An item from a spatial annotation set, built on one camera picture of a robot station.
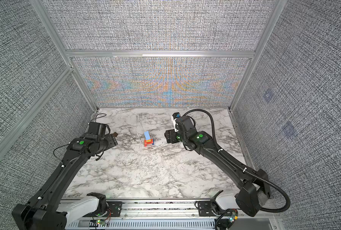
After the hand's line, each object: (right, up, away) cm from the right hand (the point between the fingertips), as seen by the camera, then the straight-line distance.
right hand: (170, 131), depth 79 cm
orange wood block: (-12, -7, +15) cm, 21 cm away
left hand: (-33, -5, 0) cm, 33 cm away
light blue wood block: (-14, -3, +11) cm, 18 cm away
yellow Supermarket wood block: (-14, -6, +12) cm, 19 cm away
